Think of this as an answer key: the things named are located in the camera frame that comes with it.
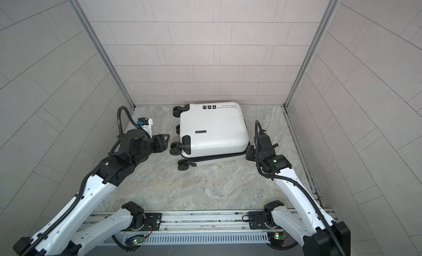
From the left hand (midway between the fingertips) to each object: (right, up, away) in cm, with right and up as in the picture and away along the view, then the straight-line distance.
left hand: (169, 134), depth 70 cm
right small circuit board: (+47, -43, -2) cm, 64 cm away
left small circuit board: (-10, -41, -6) cm, 43 cm away
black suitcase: (+18, 0, +8) cm, 20 cm away
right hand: (+36, -8, +10) cm, 38 cm away
